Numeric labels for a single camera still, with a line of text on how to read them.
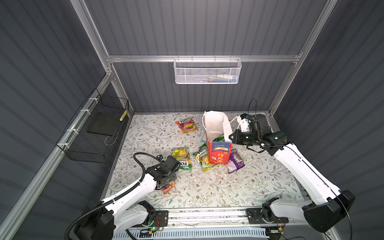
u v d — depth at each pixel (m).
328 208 0.37
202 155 0.93
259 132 0.54
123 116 0.81
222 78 0.91
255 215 0.73
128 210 0.57
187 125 1.08
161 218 0.73
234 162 0.88
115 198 0.44
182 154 0.91
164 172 0.65
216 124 0.91
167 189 0.77
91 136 0.72
